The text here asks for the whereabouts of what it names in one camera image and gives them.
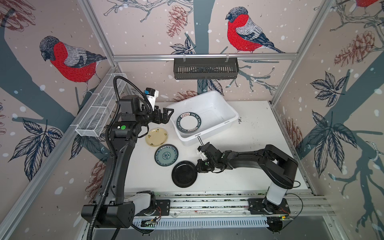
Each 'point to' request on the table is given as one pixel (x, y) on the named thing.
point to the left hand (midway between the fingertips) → (164, 107)
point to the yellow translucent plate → (156, 137)
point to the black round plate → (184, 174)
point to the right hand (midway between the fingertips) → (193, 172)
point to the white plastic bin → (215, 113)
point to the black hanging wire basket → (206, 68)
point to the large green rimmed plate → (188, 122)
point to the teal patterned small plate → (166, 155)
